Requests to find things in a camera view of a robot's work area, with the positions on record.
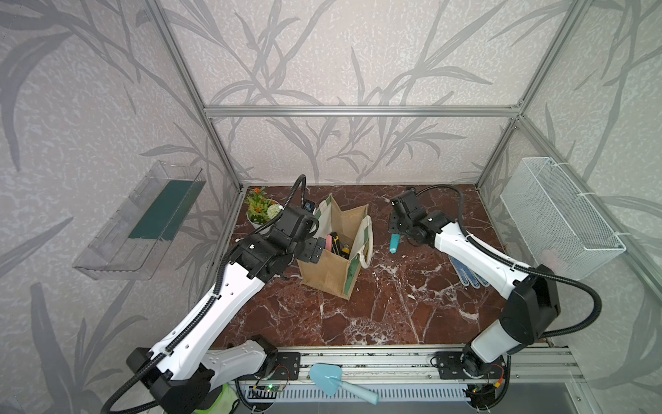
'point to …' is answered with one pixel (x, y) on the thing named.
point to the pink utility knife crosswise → (328, 243)
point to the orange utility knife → (345, 253)
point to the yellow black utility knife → (335, 247)
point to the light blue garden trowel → (327, 377)
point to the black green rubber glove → (224, 404)
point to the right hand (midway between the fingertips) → (394, 220)
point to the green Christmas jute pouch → (349, 237)
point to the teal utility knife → (395, 242)
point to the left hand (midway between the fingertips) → (305, 238)
